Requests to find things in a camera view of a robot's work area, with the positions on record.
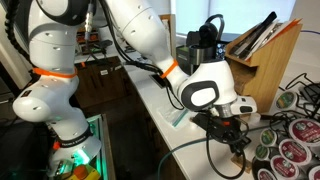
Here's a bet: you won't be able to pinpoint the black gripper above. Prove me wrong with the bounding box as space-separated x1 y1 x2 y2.
207 123 252 158

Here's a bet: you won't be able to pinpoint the white flat packets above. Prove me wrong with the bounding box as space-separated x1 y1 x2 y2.
244 20 284 61

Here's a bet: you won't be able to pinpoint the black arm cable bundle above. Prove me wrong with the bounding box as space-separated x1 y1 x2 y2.
3 0 249 180

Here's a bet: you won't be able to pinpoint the stainless steel bin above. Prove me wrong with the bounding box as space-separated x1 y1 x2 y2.
175 44 195 76

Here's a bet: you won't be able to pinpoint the white creamer cup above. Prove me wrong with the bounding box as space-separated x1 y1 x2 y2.
248 112 262 125

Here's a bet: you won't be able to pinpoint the wooden cup dispenser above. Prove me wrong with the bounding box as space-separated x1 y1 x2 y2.
158 13 178 60

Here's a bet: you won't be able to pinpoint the black coffee machine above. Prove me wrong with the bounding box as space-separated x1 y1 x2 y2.
184 13 232 77

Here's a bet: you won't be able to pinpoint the clear zip bag of stirrers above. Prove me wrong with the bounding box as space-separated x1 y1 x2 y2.
158 105 192 129

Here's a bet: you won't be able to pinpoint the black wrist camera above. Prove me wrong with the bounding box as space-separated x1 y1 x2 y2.
192 112 242 132

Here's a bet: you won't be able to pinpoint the stack of paper cups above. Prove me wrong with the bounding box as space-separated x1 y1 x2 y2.
161 18 173 51

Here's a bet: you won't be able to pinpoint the long dark power cable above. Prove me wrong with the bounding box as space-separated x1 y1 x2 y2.
156 125 268 180

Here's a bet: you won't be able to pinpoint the yellow emergency stop button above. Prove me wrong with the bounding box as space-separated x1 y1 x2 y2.
68 163 101 180

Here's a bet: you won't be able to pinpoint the dark wooden cabinet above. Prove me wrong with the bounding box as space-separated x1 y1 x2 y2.
73 56 136 108

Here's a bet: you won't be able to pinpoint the black wire pod carousel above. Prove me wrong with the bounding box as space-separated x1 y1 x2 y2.
249 73 320 180

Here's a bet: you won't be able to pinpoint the wooden snack rack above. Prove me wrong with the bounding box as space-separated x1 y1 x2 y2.
75 26 102 55

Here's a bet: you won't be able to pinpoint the steel framed counter opening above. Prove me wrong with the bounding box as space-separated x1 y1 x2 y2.
149 73 168 90

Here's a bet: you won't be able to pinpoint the large green top coffee pod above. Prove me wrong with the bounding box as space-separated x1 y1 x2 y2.
275 90 299 112

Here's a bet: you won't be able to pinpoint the orange flat packet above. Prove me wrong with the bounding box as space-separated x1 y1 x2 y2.
266 18 303 43

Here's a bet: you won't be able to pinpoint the black flat packets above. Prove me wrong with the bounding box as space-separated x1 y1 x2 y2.
229 11 278 57

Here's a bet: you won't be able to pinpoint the large red top coffee pod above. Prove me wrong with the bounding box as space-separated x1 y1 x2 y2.
288 118 320 148

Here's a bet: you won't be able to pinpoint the wooden shelf organizer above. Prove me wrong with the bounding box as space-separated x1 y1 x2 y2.
225 19 304 115

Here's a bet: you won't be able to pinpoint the bright window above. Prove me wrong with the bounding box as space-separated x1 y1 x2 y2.
174 0 297 36

